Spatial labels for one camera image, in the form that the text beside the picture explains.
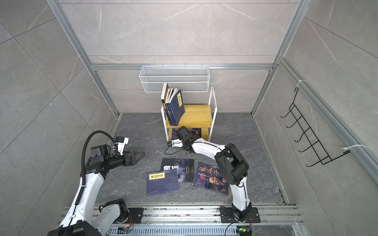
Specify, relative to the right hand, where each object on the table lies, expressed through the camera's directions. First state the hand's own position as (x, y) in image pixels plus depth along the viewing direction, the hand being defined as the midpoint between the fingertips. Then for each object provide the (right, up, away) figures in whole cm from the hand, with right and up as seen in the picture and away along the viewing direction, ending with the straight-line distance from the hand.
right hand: (187, 136), depth 96 cm
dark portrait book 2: (+13, -24, -11) cm, 29 cm away
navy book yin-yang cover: (-9, +14, -18) cm, 24 cm away
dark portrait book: (+4, +3, +4) cm, 7 cm away
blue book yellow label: (-6, +18, -12) cm, 22 cm away
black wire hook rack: (+59, -4, -34) cm, 68 cm away
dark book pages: (-10, +9, -12) cm, 18 cm away
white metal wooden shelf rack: (+9, +13, -4) cm, 16 cm away
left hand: (-25, -7, -18) cm, 32 cm away
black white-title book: (-1, -19, -7) cm, 20 cm away
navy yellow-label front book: (-15, -26, -12) cm, 32 cm away
